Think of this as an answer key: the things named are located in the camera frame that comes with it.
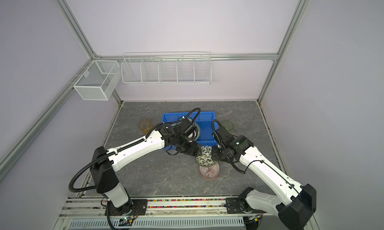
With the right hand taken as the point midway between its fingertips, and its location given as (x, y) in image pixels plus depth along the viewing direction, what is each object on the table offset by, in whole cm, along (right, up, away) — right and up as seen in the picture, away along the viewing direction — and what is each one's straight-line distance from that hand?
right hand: (215, 156), depth 76 cm
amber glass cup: (-43, +14, +21) cm, 50 cm away
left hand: (-10, +1, -1) cm, 10 cm away
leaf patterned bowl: (-5, -2, +3) cm, 6 cm away
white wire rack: (-30, +53, +24) cm, 65 cm away
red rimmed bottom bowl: (-2, -11, +7) cm, 13 cm away
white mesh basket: (-75, +44, +23) cm, 90 cm away
